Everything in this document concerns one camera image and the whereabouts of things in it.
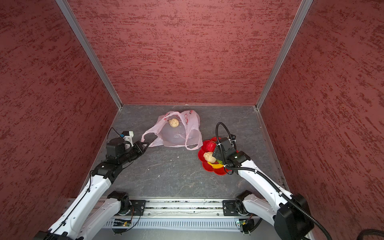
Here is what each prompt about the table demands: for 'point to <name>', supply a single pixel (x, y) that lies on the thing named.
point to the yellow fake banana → (216, 166)
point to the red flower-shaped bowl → (221, 171)
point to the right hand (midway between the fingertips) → (220, 155)
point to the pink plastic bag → (177, 129)
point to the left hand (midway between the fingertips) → (150, 146)
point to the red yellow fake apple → (208, 146)
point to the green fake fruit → (220, 161)
